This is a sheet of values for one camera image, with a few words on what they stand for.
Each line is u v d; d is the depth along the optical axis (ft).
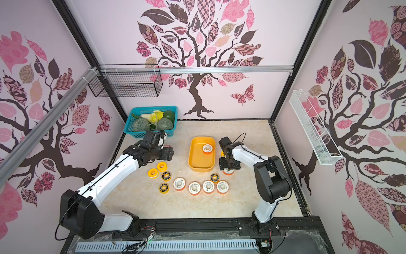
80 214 1.30
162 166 3.10
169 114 3.64
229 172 2.94
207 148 3.32
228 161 2.56
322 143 2.45
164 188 2.85
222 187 2.84
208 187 2.83
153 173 3.02
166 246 2.29
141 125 3.38
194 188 2.81
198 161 3.19
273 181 1.55
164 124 3.39
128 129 3.49
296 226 2.49
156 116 3.77
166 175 3.00
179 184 2.85
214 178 2.96
